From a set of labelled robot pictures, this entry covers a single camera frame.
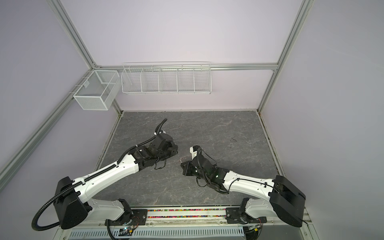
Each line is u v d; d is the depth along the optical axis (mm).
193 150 721
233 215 738
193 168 695
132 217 724
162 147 590
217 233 643
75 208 385
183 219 740
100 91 991
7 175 504
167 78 991
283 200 413
